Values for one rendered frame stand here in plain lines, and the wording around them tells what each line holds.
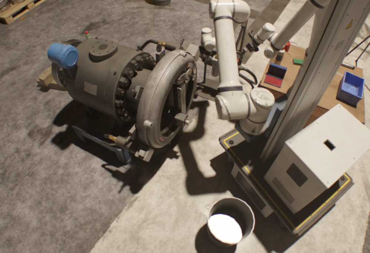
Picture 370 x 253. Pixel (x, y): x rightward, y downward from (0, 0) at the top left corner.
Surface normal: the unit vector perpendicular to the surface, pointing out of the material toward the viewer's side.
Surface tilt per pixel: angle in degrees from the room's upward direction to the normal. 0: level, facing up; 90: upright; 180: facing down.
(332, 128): 0
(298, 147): 0
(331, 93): 0
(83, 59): 25
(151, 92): 37
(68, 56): 90
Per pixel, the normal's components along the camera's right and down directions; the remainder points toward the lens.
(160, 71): -0.10, -0.42
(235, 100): 0.07, -0.02
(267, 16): 0.00, -0.62
